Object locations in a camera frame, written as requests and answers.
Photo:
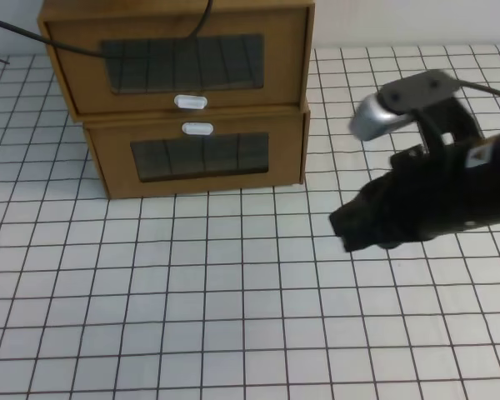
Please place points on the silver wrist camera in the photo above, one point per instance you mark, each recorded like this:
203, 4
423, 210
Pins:
393, 105

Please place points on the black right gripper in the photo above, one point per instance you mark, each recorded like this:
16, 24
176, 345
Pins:
452, 187

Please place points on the white drawer handle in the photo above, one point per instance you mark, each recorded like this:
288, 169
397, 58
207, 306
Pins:
190, 102
198, 128

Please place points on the white lower drawer handle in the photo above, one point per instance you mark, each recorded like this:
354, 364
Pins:
198, 128

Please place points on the white upper drawer handle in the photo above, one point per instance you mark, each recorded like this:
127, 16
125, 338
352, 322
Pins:
190, 102

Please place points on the brown shoebox drawer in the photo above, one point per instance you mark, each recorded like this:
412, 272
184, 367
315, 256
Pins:
179, 66

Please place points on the lower brown cardboard shoebox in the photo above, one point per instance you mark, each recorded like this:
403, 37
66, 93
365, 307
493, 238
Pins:
153, 158

